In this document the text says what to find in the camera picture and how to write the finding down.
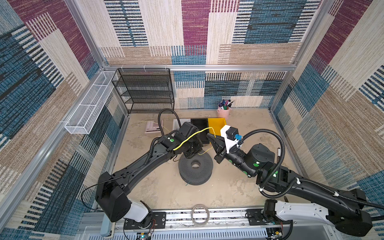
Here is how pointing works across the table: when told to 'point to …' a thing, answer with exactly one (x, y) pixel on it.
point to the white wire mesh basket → (81, 121)
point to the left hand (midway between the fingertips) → (205, 146)
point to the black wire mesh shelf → (145, 90)
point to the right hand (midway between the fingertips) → (209, 136)
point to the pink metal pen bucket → (223, 113)
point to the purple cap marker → (220, 105)
